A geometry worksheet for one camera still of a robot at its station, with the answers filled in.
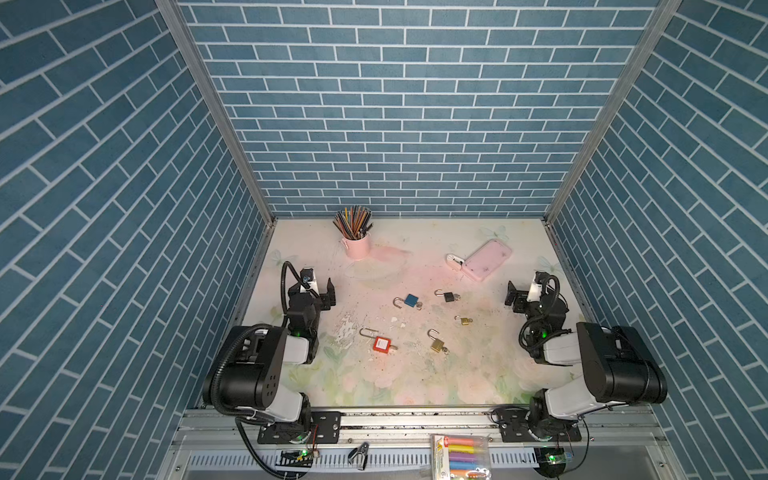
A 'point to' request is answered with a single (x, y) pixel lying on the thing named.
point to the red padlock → (381, 344)
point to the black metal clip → (361, 449)
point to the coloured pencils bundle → (353, 222)
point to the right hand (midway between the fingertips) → (525, 280)
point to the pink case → (486, 260)
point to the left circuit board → (295, 458)
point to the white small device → (455, 258)
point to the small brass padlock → (465, 321)
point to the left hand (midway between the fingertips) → (316, 279)
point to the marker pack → (460, 457)
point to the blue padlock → (410, 300)
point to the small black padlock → (448, 296)
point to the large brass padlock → (436, 345)
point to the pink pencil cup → (357, 249)
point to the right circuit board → (553, 461)
